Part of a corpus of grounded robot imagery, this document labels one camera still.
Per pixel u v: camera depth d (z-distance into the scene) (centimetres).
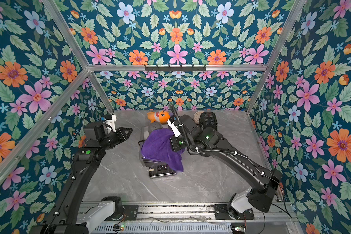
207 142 44
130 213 73
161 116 104
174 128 52
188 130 48
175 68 93
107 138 60
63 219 38
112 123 65
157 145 62
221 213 72
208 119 85
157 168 85
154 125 70
